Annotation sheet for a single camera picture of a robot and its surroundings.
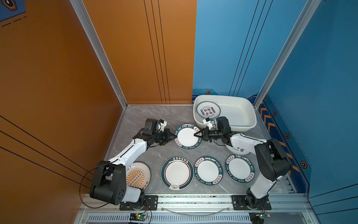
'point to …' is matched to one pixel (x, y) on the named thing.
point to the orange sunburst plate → (138, 175)
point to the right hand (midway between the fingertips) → (194, 136)
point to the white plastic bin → (240, 110)
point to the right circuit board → (262, 215)
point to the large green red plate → (177, 173)
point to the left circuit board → (138, 217)
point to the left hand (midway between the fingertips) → (177, 135)
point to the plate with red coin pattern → (208, 109)
